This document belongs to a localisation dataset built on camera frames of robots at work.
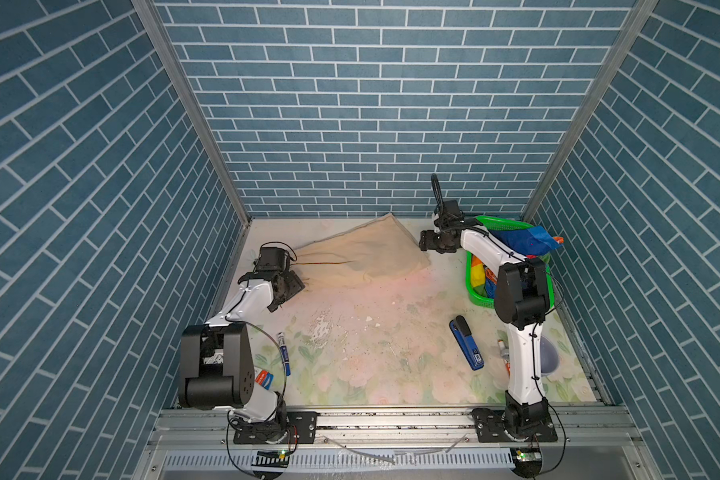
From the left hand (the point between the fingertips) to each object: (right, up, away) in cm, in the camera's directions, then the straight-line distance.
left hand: (292, 287), depth 92 cm
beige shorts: (+18, +8, +17) cm, 26 cm away
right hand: (+44, +15, +12) cm, 48 cm away
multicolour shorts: (+73, +14, -4) cm, 75 cm away
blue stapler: (+51, -12, -5) cm, 53 cm away
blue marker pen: (-1, -17, -6) cm, 18 cm away
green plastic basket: (+71, +21, +17) cm, 76 cm away
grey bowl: (+74, -18, -12) cm, 77 cm away
